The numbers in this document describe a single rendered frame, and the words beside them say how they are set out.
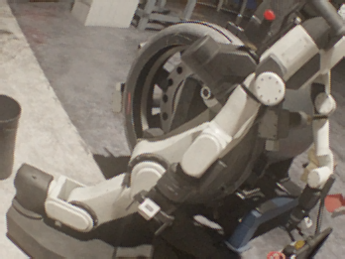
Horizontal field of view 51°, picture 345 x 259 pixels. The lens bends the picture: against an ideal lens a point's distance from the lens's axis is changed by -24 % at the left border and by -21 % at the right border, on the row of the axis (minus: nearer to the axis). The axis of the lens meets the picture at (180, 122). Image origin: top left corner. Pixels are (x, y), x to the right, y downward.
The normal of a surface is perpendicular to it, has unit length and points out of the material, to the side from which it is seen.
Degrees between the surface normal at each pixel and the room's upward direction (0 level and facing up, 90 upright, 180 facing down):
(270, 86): 82
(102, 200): 90
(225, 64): 90
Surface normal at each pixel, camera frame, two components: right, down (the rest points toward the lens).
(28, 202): -0.07, 0.37
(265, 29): -0.27, 0.14
